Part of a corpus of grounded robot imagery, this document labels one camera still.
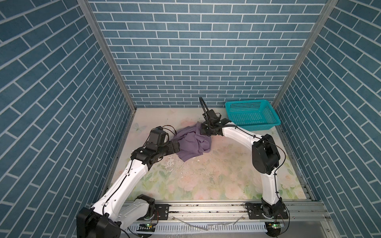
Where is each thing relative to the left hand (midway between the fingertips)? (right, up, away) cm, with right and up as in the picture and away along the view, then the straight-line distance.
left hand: (177, 146), depth 79 cm
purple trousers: (+8, +1, +10) cm, 12 cm away
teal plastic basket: (+50, +18, +25) cm, 59 cm away
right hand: (+14, +7, +16) cm, 22 cm away
